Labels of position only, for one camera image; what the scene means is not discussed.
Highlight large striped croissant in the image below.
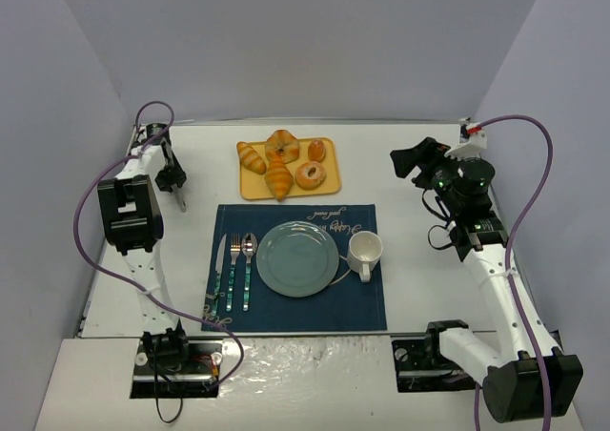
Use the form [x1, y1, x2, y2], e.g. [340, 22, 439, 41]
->
[264, 157, 294, 201]

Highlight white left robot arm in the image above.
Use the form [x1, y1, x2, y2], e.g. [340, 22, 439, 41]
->
[96, 123, 187, 357]

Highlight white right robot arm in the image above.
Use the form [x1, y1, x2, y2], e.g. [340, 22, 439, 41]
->
[390, 137, 583, 423]

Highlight twisted bagel bread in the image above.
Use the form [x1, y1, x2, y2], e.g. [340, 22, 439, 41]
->
[265, 130, 300, 164]

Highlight small striped croissant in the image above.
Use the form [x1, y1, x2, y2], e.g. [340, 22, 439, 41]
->
[236, 141, 267, 174]

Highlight yellow plastic tray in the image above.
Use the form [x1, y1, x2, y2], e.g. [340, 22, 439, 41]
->
[238, 137, 341, 201]

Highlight orange cream sandwich bun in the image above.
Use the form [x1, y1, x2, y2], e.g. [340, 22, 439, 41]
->
[308, 138, 326, 162]

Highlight white ceramic cup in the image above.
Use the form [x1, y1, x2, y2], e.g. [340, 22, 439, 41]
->
[347, 231, 383, 283]

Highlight dark blue cloth placemat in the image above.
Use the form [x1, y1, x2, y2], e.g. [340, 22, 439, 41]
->
[202, 204, 387, 334]

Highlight blue-green ceramic plate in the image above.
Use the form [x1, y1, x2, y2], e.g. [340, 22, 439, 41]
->
[256, 221, 339, 298]

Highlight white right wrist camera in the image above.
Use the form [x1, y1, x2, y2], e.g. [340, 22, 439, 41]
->
[445, 117, 487, 160]

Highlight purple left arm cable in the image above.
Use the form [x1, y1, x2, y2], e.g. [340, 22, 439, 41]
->
[71, 101, 246, 388]

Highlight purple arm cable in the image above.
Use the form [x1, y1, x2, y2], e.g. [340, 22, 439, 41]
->
[71, 101, 246, 388]
[474, 114, 555, 431]

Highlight fork green handle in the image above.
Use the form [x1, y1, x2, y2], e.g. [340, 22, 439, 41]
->
[225, 233, 241, 312]

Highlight table knife green handle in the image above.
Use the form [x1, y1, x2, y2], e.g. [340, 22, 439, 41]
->
[211, 234, 227, 317]

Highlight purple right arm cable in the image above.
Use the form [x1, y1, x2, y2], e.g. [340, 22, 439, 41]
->
[474, 114, 555, 431]

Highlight spoon green handle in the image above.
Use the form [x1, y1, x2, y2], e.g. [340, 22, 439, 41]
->
[241, 233, 258, 312]

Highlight sugared ring donut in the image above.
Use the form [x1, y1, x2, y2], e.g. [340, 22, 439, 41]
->
[295, 161, 327, 191]

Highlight black thin base cable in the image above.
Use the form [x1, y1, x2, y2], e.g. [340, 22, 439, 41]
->
[151, 344, 183, 425]

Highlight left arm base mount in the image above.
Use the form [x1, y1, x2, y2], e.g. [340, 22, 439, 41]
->
[130, 339, 223, 400]

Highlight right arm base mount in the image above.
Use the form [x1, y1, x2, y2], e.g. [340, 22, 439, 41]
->
[391, 319, 476, 393]

